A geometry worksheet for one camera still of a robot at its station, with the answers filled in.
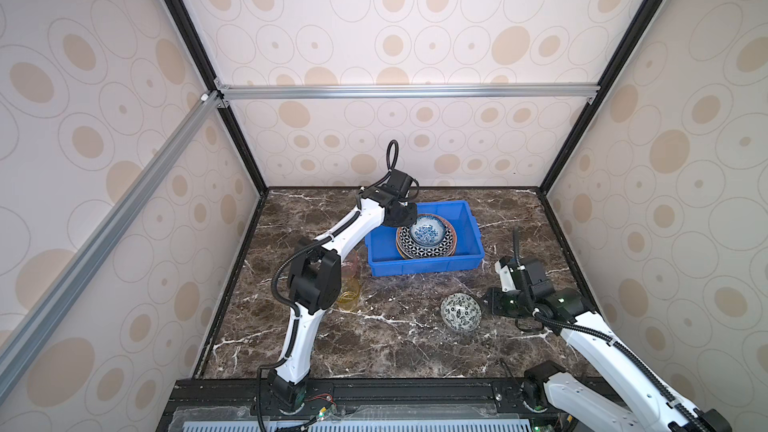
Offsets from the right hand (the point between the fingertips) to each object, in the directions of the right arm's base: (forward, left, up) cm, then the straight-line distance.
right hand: (486, 299), depth 80 cm
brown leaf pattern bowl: (0, +6, -9) cm, 11 cm away
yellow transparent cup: (+6, +39, -10) cm, 40 cm away
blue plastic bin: (+13, +27, 0) cm, 30 cm away
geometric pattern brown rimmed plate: (+21, +8, -6) cm, 23 cm away
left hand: (+25, +16, +6) cm, 30 cm away
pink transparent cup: (+16, +39, -9) cm, 43 cm away
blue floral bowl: (+26, +13, -4) cm, 30 cm away
